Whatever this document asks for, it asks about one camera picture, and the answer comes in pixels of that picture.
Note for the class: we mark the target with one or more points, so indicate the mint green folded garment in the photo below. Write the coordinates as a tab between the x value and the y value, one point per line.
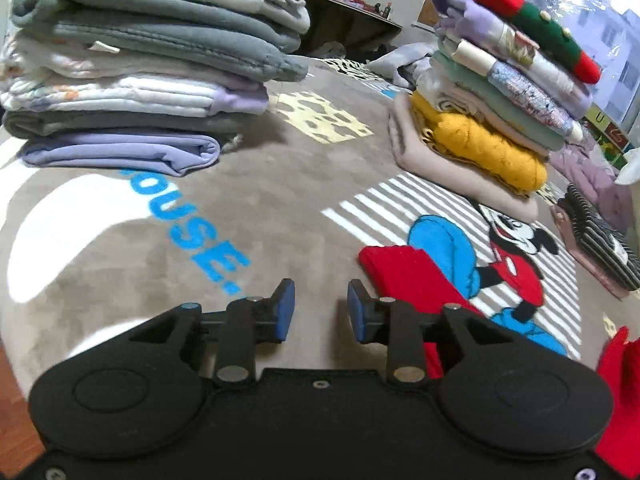
498	103

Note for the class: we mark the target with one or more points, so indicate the Mickey Mouse brown blanket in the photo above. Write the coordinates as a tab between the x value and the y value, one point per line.
87	254

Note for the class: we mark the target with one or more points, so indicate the red knit sweater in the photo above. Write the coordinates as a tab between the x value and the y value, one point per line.
409	274

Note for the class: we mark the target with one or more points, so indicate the lavender floral folded garment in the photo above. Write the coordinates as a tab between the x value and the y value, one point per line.
466	19

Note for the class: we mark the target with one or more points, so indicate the beige folded garment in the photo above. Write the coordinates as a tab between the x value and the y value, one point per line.
413	155

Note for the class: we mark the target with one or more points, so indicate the black white striped garment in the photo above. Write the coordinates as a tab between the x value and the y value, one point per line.
601	241

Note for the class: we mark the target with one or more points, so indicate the pink folded garment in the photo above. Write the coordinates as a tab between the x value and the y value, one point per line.
565	226

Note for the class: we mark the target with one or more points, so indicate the red green folded sweater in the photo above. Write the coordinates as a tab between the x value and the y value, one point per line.
551	36

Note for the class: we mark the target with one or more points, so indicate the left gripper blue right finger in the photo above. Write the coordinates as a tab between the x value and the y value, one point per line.
402	330

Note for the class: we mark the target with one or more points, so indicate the window with wooden frame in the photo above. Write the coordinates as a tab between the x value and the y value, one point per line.
608	31

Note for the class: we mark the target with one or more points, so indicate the cream blue folded garment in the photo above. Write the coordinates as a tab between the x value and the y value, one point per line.
515	86

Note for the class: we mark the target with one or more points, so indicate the purple floral quilt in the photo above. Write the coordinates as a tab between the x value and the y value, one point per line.
584	166

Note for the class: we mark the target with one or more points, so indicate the grey folded clothes stack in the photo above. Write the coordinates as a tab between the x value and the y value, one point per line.
161	85

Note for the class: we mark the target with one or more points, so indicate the yellow knit folded sweater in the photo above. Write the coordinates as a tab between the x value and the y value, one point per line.
463	139

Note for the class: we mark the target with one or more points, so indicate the grey crumpled garment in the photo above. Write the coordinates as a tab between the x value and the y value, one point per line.
404	65

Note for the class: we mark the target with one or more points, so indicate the cluttered desk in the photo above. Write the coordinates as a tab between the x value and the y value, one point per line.
357	30

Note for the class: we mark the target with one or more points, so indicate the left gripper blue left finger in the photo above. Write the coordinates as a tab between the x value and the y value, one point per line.
244	325

